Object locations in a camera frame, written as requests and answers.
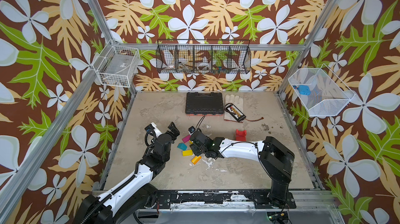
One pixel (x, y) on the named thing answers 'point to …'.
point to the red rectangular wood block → (241, 138)
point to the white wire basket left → (116, 64)
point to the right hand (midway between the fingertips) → (194, 143)
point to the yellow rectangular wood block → (187, 152)
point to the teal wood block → (182, 146)
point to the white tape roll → (203, 65)
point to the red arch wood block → (240, 135)
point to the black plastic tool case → (204, 104)
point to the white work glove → (237, 101)
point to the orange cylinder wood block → (196, 160)
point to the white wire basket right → (328, 96)
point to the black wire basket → (203, 56)
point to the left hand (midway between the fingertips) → (167, 125)
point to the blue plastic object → (303, 89)
